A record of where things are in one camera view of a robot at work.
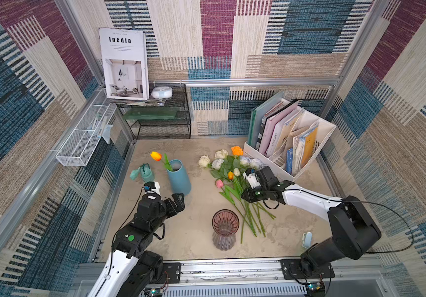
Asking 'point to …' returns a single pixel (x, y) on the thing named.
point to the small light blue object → (307, 239)
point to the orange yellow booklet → (309, 138)
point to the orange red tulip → (156, 156)
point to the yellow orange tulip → (231, 175)
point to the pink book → (270, 125)
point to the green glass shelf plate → (152, 113)
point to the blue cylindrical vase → (178, 179)
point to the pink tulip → (220, 184)
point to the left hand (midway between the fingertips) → (176, 197)
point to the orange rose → (237, 151)
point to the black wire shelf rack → (171, 129)
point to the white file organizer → (285, 137)
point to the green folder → (257, 113)
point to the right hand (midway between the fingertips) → (242, 193)
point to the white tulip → (236, 172)
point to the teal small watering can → (144, 172)
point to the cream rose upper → (221, 154)
